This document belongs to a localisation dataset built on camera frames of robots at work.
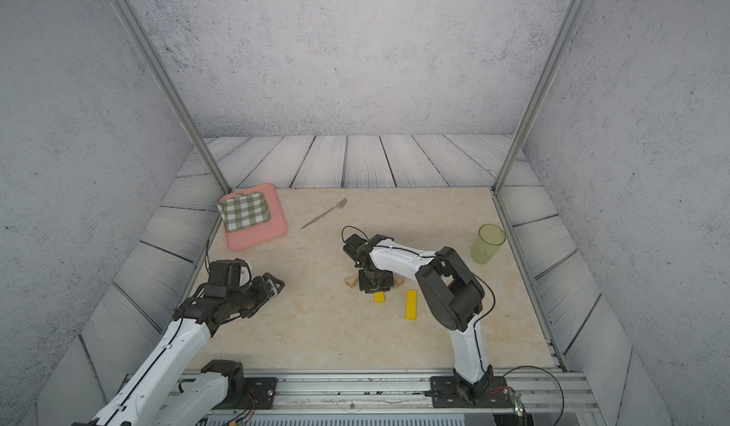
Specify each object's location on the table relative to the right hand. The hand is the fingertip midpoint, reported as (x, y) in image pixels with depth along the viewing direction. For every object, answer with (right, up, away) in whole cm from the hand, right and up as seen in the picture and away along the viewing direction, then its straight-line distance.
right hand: (376, 289), depth 91 cm
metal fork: (-14, +27, +24) cm, 39 cm away
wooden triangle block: (-8, +2, +1) cm, 8 cm away
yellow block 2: (+11, -4, -2) cm, 12 cm away
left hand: (-27, +3, -10) cm, 29 cm away
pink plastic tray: (-40, +18, +22) cm, 49 cm away
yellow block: (+1, -2, -2) cm, 3 cm away
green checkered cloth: (-51, +25, +21) cm, 61 cm away
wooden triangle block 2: (+7, +3, 0) cm, 8 cm away
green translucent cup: (+36, +17, +1) cm, 40 cm away
